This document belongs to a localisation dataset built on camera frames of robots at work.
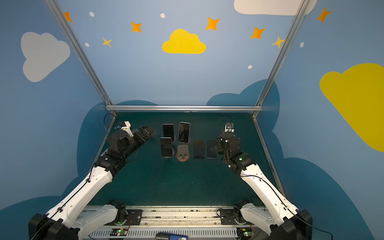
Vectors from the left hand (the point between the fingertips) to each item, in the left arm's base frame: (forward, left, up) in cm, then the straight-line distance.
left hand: (151, 130), depth 76 cm
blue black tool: (-43, -11, -22) cm, 49 cm away
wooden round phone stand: (-2, -15, -27) cm, 31 cm away
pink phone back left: (+14, -5, -18) cm, 24 cm away
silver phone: (+15, -16, -20) cm, 29 cm away
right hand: (0, -40, -3) cm, 40 cm away
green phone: (+6, -4, -25) cm, 26 cm away
